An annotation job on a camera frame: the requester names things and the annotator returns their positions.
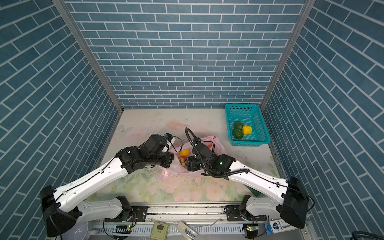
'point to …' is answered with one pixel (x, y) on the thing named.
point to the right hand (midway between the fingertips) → (187, 159)
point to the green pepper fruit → (238, 133)
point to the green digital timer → (159, 231)
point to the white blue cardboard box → (276, 226)
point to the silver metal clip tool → (189, 232)
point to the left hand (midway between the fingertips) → (175, 158)
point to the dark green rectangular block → (256, 192)
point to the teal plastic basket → (248, 114)
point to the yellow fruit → (247, 130)
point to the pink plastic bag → (175, 169)
